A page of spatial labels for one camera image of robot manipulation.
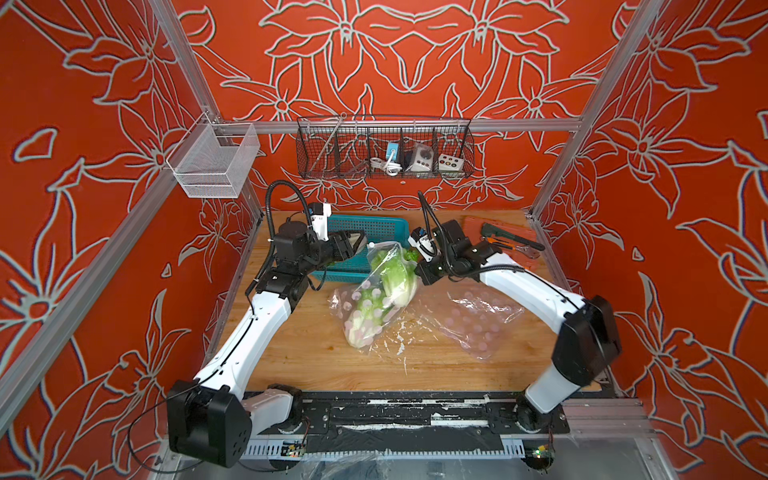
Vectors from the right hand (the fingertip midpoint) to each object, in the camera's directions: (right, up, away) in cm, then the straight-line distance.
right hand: (411, 268), depth 83 cm
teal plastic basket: (-11, +12, +24) cm, 29 cm away
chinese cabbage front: (-4, -2, -3) cm, 5 cm away
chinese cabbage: (-13, -14, -2) cm, 19 cm away
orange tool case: (+25, +12, +25) cm, 38 cm away
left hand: (-15, +10, -10) cm, 20 cm away
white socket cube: (+14, +33, +11) cm, 37 cm away
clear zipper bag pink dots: (-19, -9, -2) cm, 21 cm away
